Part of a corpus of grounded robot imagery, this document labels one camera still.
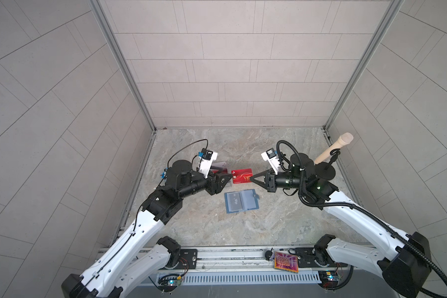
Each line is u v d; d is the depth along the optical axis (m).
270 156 0.62
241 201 0.86
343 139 0.77
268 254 0.69
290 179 0.59
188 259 0.70
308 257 0.71
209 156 0.57
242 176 0.68
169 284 0.65
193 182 0.55
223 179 0.59
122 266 0.40
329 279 0.68
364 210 0.46
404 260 0.37
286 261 0.69
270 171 0.63
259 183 0.65
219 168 0.68
